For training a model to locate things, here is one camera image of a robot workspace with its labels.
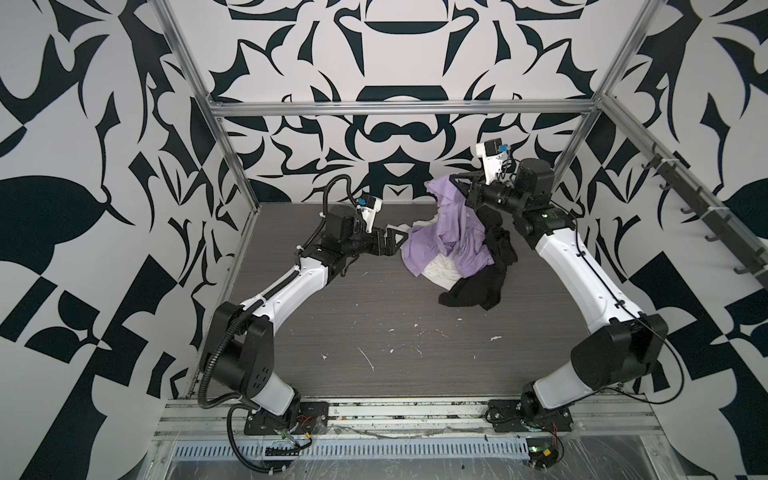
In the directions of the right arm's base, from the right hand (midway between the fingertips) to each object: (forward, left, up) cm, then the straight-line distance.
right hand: (454, 174), depth 71 cm
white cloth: (-3, -2, -38) cm, 38 cm away
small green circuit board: (-51, -20, -42) cm, 69 cm away
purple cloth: (0, -4, -22) cm, 23 cm away
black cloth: (-11, -13, -34) cm, 38 cm away
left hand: (-4, +13, -15) cm, 20 cm away
